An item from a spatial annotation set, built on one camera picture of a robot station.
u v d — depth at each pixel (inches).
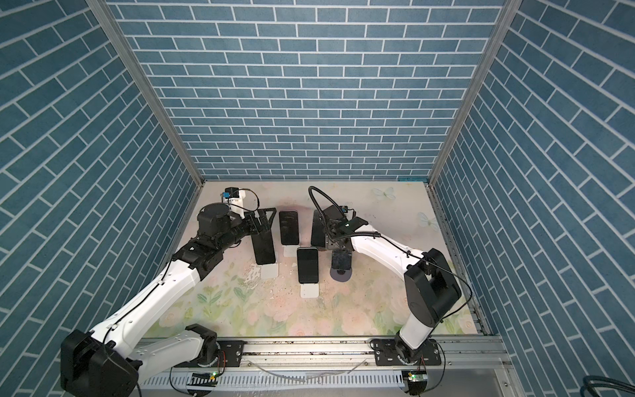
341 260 33.5
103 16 27.8
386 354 28.9
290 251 37.6
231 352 29.1
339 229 25.1
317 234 36.6
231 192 26.1
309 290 34.2
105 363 14.5
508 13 28.0
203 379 28.4
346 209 31.7
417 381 28.9
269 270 35.7
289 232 35.7
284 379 27.8
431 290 18.0
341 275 35.7
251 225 26.4
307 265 31.7
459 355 30.2
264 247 33.0
